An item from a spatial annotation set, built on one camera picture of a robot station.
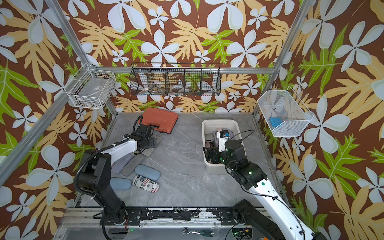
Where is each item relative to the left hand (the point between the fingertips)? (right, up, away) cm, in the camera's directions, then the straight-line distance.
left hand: (149, 141), depth 97 cm
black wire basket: (+17, +41, 0) cm, 45 cm away
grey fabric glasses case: (+38, +3, -10) cm, 40 cm away
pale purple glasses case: (+43, +2, -7) cm, 43 cm away
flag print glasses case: (+2, -23, -15) cm, 27 cm away
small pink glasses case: (+46, +8, -1) cm, 47 cm away
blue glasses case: (+2, -17, -10) cm, 20 cm away
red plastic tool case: (+8, +15, +15) cm, 22 cm away
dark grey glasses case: (-9, -15, -8) cm, 19 cm away
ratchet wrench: (+25, -42, -24) cm, 55 cm away
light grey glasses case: (0, -7, -1) cm, 7 cm away
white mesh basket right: (+81, +17, -13) cm, 84 cm away
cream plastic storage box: (+39, +10, -4) cm, 40 cm away
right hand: (+36, -1, -25) cm, 44 cm away
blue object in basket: (+74, +12, -17) cm, 76 cm away
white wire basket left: (-31, +31, -12) cm, 46 cm away
